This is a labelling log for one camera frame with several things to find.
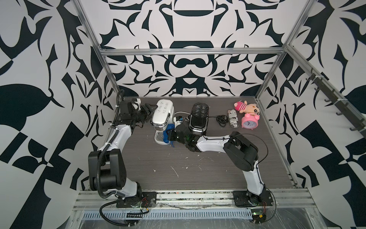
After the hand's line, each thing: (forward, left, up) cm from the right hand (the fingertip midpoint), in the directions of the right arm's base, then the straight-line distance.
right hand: (165, 128), depth 90 cm
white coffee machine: (+1, 0, +13) cm, 13 cm away
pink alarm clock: (+8, -56, -5) cm, 57 cm away
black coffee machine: (-4, -19, +12) cm, 23 cm away
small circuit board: (-44, -48, -11) cm, 66 cm away
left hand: (+8, +5, +12) cm, 15 cm away
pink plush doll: (+20, -55, -5) cm, 59 cm away
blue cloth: (-1, -3, +3) cm, 4 cm away
